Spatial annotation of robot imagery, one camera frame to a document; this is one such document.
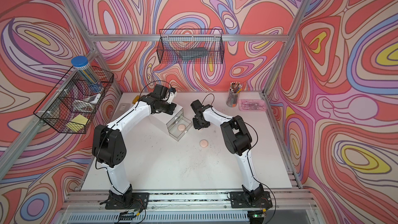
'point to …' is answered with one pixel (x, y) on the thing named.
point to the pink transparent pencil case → (252, 105)
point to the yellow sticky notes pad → (77, 123)
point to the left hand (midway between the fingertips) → (175, 110)
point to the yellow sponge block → (136, 99)
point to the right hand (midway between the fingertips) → (200, 128)
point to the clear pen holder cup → (235, 89)
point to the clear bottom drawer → (173, 129)
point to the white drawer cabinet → (161, 119)
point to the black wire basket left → (70, 104)
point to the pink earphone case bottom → (203, 143)
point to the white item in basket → (94, 99)
